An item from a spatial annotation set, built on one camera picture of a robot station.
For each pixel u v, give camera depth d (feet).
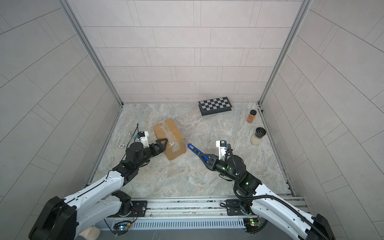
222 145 2.19
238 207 2.36
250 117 3.33
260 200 1.66
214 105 3.67
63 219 1.26
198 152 2.32
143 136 2.36
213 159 2.07
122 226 2.11
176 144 2.54
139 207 2.33
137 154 2.00
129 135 3.08
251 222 2.27
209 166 2.06
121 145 3.04
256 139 2.96
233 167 1.73
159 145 2.33
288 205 1.54
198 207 2.37
